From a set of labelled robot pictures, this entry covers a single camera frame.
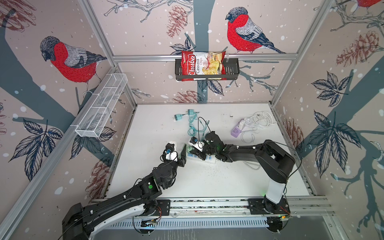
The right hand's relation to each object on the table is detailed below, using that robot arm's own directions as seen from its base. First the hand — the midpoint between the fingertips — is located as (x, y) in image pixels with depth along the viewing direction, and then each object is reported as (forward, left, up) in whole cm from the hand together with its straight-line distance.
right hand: (190, 152), depth 89 cm
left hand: (-6, +4, +18) cm, 19 cm away
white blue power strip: (-2, -11, -2) cm, 12 cm away
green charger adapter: (+1, +1, +4) cm, 4 cm away
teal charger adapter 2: (+35, +4, -2) cm, 36 cm away
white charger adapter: (+24, -38, +2) cm, 45 cm away
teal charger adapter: (+30, +12, -2) cm, 33 cm away
